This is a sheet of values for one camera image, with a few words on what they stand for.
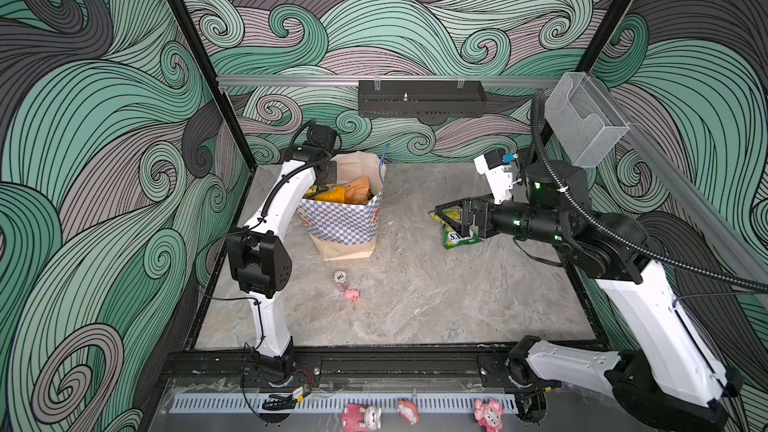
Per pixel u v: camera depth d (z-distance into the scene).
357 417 0.65
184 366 0.75
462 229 0.47
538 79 0.95
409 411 0.64
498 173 0.49
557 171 0.36
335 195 0.88
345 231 0.84
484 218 0.46
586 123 0.78
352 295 0.84
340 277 0.83
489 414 0.65
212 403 0.70
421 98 0.95
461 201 0.48
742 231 0.53
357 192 0.99
